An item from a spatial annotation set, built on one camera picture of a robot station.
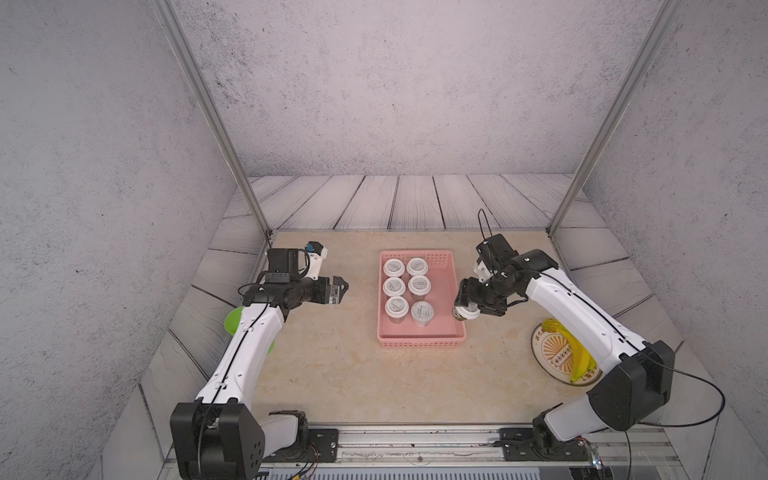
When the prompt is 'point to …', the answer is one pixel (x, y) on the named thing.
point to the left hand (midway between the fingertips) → (335, 282)
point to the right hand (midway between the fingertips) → (466, 305)
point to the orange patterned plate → (553, 354)
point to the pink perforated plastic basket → (444, 331)
